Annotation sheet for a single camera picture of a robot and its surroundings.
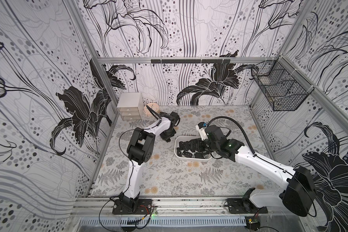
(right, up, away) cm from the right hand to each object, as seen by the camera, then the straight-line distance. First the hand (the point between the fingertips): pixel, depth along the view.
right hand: (193, 141), depth 80 cm
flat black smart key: (+4, -10, +11) cm, 16 cm away
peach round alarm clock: (-29, +23, +36) cm, 52 cm away
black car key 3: (-3, -10, +11) cm, 15 cm away
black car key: (-7, -5, +17) cm, 18 cm away
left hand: (-16, 0, +20) cm, 25 cm away
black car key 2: (-8, -9, +11) cm, 16 cm away
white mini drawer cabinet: (-43, +22, +22) cm, 53 cm away
